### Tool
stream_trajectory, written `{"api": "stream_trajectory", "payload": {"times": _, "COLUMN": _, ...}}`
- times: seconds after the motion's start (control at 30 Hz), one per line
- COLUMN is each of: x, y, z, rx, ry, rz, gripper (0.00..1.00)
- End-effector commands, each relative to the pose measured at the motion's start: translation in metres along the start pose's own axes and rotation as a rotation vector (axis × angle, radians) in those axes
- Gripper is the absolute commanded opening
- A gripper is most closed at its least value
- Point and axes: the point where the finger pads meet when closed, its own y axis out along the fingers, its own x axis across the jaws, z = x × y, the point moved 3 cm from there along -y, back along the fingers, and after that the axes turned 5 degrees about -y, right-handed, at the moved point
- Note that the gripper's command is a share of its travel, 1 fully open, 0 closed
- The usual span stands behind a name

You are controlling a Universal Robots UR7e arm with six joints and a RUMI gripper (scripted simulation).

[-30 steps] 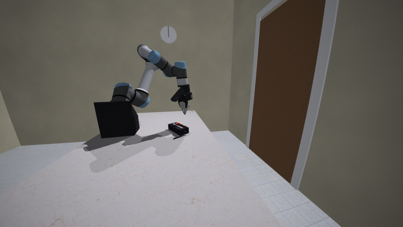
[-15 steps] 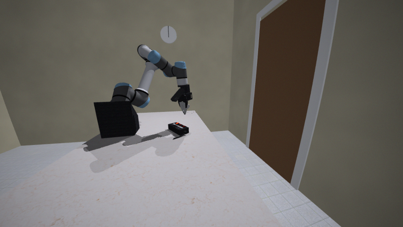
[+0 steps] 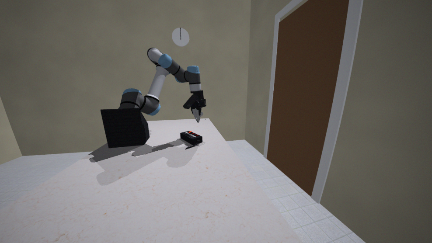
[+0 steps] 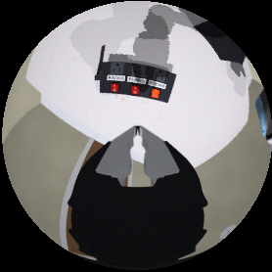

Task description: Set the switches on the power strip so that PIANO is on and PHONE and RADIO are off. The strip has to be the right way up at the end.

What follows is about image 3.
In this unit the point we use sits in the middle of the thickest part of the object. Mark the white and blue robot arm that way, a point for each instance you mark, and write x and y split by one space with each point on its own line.
165 65

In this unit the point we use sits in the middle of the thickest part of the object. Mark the black power strip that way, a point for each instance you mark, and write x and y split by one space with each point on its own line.
191 138

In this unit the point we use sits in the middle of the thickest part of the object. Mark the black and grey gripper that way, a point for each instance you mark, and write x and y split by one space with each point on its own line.
198 104

